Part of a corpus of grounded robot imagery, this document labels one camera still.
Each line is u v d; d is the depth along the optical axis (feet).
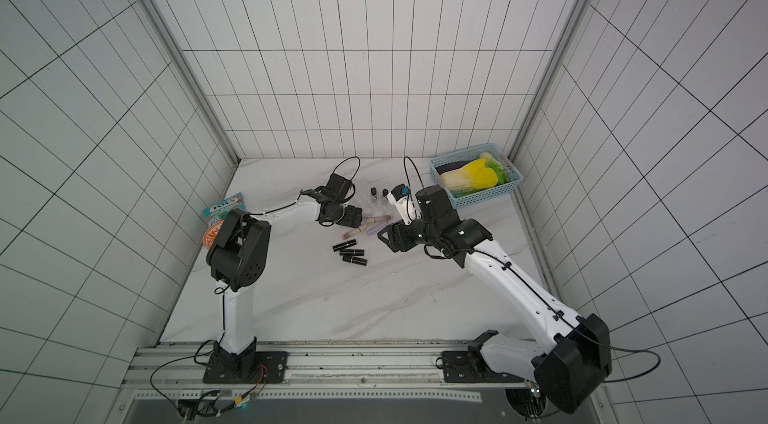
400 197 2.15
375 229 3.21
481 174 3.47
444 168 3.52
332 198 2.58
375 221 3.30
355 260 2.96
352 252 3.01
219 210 3.33
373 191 3.30
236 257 1.73
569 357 1.22
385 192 3.30
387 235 2.20
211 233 3.10
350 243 3.10
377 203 3.41
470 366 2.16
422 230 2.04
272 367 2.38
